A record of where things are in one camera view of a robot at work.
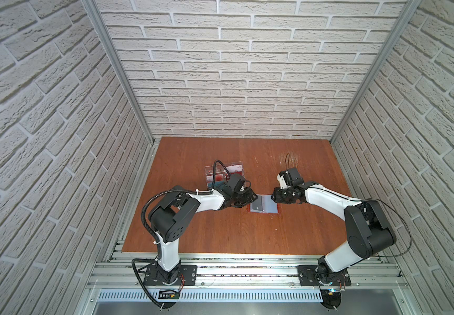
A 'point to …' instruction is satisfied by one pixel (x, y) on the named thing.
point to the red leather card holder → (264, 204)
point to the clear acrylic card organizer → (218, 173)
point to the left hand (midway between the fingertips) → (258, 196)
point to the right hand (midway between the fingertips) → (274, 195)
